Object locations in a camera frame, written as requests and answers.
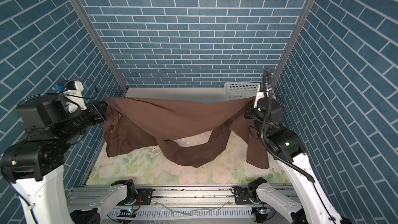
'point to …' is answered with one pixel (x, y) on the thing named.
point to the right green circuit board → (265, 211)
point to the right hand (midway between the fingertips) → (251, 96)
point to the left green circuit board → (127, 213)
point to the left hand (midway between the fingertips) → (109, 101)
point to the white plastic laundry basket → (236, 90)
